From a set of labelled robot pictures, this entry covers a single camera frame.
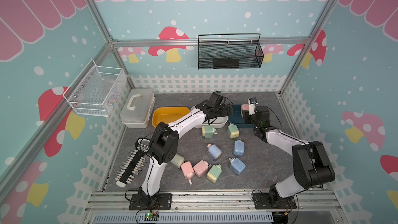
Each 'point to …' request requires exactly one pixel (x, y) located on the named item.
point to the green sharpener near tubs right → (233, 131)
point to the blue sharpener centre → (214, 152)
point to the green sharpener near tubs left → (208, 131)
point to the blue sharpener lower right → (237, 166)
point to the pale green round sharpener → (178, 160)
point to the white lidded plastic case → (138, 106)
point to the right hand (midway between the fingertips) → (247, 109)
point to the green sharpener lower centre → (214, 173)
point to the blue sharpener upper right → (239, 148)
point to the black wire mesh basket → (232, 51)
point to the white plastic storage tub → (216, 122)
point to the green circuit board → (149, 216)
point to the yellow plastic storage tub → (168, 114)
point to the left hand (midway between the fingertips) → (227, 113)
